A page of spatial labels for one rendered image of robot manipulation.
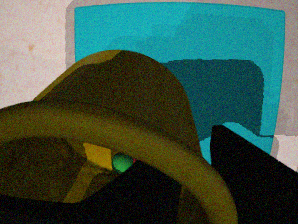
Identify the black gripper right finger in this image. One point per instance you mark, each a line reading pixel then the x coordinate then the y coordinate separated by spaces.
pixel 264 190

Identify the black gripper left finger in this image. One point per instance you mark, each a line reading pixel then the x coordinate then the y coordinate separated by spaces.
pixel 140 195

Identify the green marble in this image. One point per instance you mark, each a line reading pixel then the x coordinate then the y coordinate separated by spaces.
pixel 121 162

